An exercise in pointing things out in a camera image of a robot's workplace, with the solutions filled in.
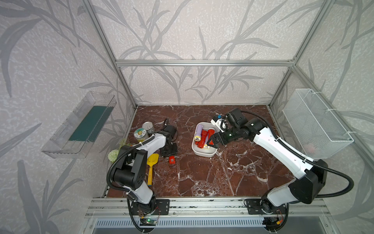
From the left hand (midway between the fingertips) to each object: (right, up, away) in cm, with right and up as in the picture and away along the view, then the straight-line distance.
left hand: (173, 153), depth 91 cm
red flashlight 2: (+19, +12, +4) cm, 23 cm away
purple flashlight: (+16, +13, +4) cm, 21 cm away
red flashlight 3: (+24, +14, +5) cm, 29 cm away
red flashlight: (0, -3, -4) cm, 5 cm away
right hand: (+23, +11, -16) cm, 30 cm away
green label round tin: (-22, +12, +2) cm, 25 cm away
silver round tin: (-18, +16, +8) cm, 25 cm away
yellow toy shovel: (-13, -3, -2) cm, 14 cm away
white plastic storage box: (+19, +1, -2) cm, 19 cm away
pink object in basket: (+72, +7, -19) cm, 75 cm away
